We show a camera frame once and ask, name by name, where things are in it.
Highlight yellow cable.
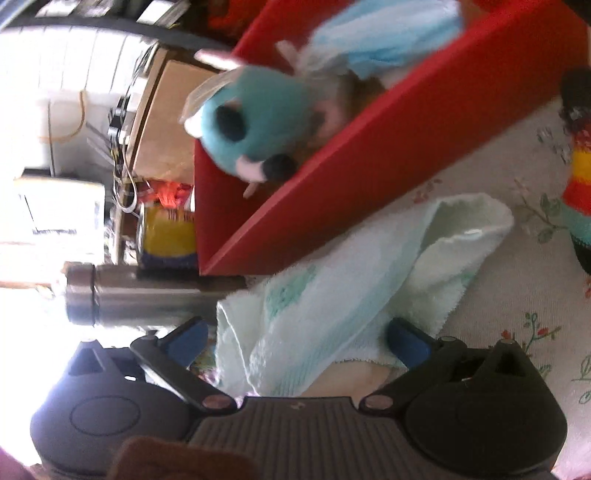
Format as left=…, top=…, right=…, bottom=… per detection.
left=41, top=90, right=88, bottom=141

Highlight wooden tv stand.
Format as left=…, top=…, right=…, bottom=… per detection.
left=124, top=41, right=227, bottom=185

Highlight orange red plastic bag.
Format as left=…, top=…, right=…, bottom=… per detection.
left=145, top=179, right=195, bottom=210

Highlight red cardboard box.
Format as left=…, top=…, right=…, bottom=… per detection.
left=194, top=0, right=591, bottom=277

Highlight mint green towel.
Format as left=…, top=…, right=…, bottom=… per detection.
left=216, top=193, right=515, bottom=398

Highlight stainless steel thermos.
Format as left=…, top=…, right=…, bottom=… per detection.
left=65, top=262, right=247, bottom=328

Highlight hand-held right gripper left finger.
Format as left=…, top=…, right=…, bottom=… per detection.
left=60, top=318, right=236, bottom=412

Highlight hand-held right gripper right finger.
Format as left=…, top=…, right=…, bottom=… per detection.
left=361, top=318, right=541, bottom=411

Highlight teal plush toy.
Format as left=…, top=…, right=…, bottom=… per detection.
left=180, top=41, right=356, bottom=199

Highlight blue yellow drink can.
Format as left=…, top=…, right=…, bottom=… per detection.
left=136, top=203, right=199, bottom=271

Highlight blue face mask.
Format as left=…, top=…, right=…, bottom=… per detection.
left=295, top=0, right=465, bottom=79

